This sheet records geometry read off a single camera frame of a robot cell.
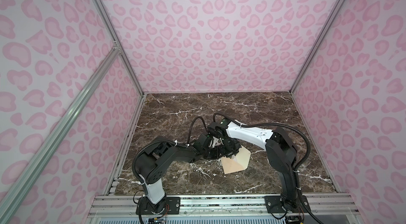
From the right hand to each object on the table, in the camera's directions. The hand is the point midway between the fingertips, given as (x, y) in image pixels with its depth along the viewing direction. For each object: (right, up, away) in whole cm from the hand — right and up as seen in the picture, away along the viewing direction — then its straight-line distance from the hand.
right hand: (231, 155), depth 83 cm
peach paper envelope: (+4, -5, +3) cm, 7 cm away
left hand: (-2, 0, +5) cm, 5 cm away
